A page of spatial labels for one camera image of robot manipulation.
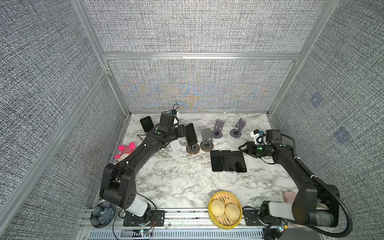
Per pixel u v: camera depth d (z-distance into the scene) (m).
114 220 0.72
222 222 0.70
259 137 0.77
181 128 0.75
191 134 0.93
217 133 1.07
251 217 0.73
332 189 0.41
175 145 1.00
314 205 0.41
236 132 1.07
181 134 0.75
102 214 0.74
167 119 0.65
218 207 0.71
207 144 1.00
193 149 0.98
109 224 0.69
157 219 0.73
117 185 0.43
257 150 0.73
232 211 0.70
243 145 0.80
